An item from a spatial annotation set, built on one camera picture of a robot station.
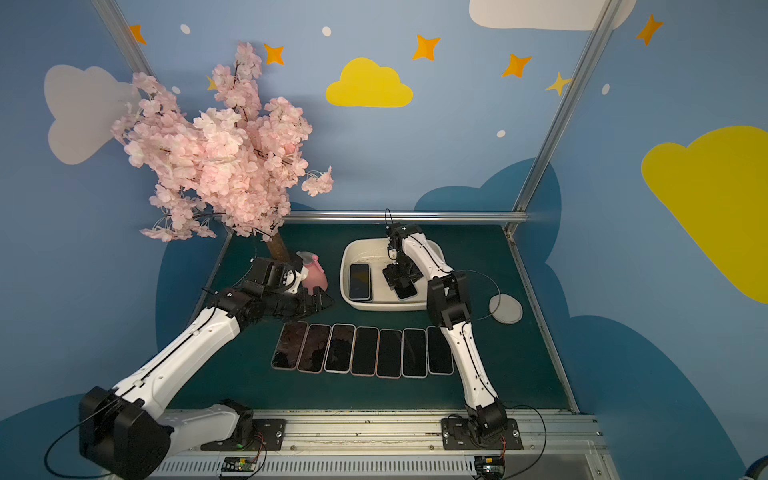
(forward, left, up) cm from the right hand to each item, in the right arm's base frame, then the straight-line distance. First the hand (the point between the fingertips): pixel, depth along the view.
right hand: (405, 279), depth 105 cm
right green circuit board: (-53, -22, -3) cm, 57 cm away
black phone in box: (-2, +16, 0) cm, 16 cm away
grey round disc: (-8, -34, -2) cm, 35 cm away
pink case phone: (-26, +12, -1) cm, 29 cm away
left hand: (-21, +22, +18) cm, 35 cm away
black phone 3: (-5, 0, 0) cm, 5 cm away
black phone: (-29, -3, -1) cm, 29 cm away
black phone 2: (-27, -11, -2) cm, 29 cm away
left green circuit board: (-56, +39, -1) cm, 69 cm away
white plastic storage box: (+11, +12, +2) cm, 17 cm away
